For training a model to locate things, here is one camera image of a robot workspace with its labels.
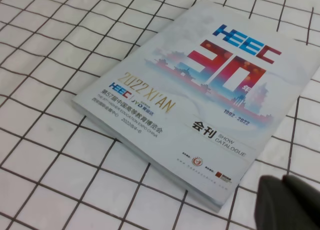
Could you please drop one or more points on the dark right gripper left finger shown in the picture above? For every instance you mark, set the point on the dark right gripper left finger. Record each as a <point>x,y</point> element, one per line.
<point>272,204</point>

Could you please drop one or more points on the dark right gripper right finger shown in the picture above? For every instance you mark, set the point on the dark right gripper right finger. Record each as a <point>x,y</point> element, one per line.
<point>307,196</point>

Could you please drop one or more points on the white show catalogue book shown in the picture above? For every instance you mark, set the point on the white show catalogue book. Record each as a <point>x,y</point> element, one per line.
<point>201,99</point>

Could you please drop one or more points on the white black-grid tablecloth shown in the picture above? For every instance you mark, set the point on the white black-grid tablecloth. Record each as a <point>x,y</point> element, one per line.
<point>58,171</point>

